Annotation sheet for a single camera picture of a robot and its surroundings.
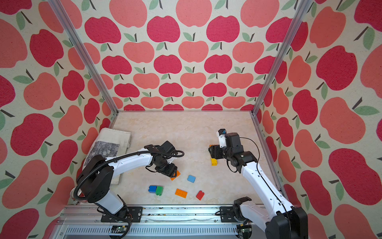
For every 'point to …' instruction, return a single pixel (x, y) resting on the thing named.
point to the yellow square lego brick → (214, 162)
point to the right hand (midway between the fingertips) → (216, 151)
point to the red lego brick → (200, 194)
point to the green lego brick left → (159, 190)
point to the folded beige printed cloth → (110, 143)
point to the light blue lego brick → (191, 179)
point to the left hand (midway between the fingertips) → (173, 177)
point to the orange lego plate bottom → (181, 193)
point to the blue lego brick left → (152, 189)
